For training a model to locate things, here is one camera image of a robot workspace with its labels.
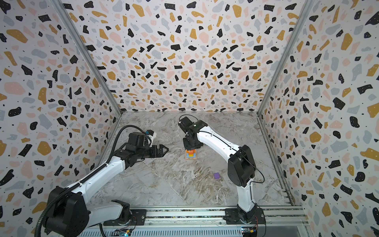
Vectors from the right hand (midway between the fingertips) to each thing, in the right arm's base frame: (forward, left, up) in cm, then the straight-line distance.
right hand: (187, 145), depth 85 cm
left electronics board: (-41, +29, -13) cm, 52 cm away
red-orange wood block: (0, -2, -9) cm, 9 cm away
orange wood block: (+1, 0, -9) cm, 9 cm away
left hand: (-3, +14, +1) cm, 14 cm away
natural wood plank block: (-2, -2, -14) cm, 14 cm away
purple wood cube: (-12, -18, -14) cm, 26 cm away
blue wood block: (-1, 0, -12) cm, 12 cm away
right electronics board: (-40, -32, -15) cm, 53 cm away
